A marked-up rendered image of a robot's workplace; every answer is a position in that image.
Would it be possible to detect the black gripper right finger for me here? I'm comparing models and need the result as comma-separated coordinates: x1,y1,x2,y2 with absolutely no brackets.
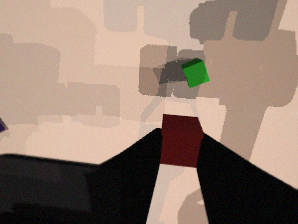
196,133,298,224

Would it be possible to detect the small purple cube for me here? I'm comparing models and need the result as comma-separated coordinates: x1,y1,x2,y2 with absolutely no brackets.
0,124,5,132

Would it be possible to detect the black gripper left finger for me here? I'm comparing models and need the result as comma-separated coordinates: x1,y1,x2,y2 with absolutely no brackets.
0,128,163,224

